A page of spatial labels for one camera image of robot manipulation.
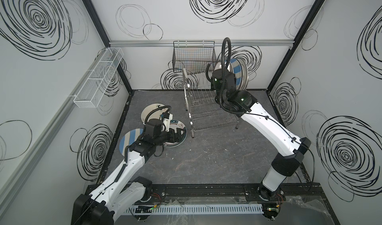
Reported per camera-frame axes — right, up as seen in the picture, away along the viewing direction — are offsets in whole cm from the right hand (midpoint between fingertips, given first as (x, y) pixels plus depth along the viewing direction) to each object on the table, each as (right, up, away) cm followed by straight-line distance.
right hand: (220, 72), depth 68 cm
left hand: (-19, -29, +10) cm, 36 cm away
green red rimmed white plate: (-25, -28, +30) cm, 48 cm away
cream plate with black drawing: (-31, -20, +2) cm, 37 cm away
